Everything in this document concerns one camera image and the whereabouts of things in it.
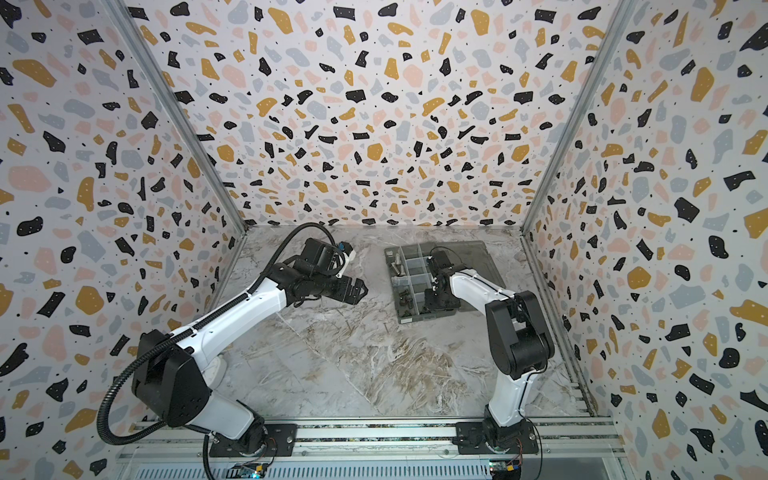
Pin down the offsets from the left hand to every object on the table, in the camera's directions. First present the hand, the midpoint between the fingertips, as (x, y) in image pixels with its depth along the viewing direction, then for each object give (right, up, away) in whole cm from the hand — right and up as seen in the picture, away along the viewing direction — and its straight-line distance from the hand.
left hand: (354, 282), depth 82 cm
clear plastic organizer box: (+16, 0, +18) cm, 24 cm away
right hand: (+22, -8, +13) cm, 27 cm away
